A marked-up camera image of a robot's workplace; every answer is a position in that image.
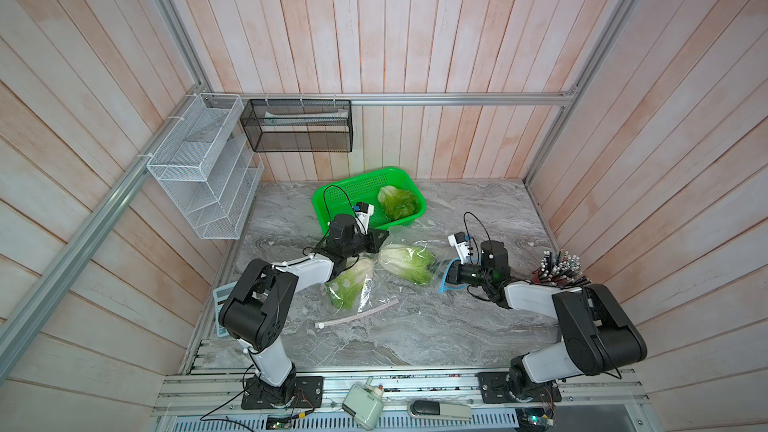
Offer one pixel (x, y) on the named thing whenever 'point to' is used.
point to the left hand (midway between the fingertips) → (389, 237)
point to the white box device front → (365, 402)
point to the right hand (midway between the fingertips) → (430, 267)
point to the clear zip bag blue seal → (415, 234)
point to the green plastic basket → (340, 196)
